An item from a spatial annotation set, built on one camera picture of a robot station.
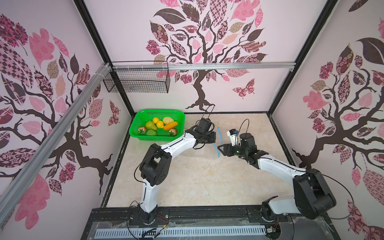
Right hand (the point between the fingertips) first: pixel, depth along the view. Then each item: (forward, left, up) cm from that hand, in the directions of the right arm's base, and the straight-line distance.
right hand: (222, 144), depth 87 cm
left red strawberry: (+18, +54, -7) cm, 57 cm away
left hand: (+5, +4, -2) cm, 6 cm away
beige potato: (+27, +37, -8) cm, 47 cm away
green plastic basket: (+29, +57, -4) cm, 64 cm away
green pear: (+22, +49, -7) cm, 54 cm away
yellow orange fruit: (+27, +46, -7) cm, 54 cm away
